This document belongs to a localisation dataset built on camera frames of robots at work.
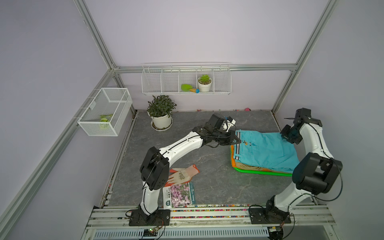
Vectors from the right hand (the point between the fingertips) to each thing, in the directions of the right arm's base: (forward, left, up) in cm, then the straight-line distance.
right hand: (285, 136), depth 86 cm
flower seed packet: (-28, +62, -14) cm, 70 cm away
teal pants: (-7, +11, -3) cm, 13 cm away
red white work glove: (-17, +61, -15) cm, 65 cm away
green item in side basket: (+1, +99, +16) cm, 100 cm away
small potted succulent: (+29, +47, +17) cm, 58 cm away
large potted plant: (+19, +76, +3) cm, 78 cm away
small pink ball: (+39, +9, -17) cm, 43 cm away
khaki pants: (-17, +24, -4) cm, 30 cm away
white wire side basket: (+8, +103, +11) cm, 104 cm away
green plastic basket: (-19, +19, -6) cm, 28 cm away
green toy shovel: (+33, +58, +10) cm, 68 cm away
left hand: (-10, +29, +8) cm, 32 cm away
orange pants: (-14, +32, -3) cm, 35 cm away
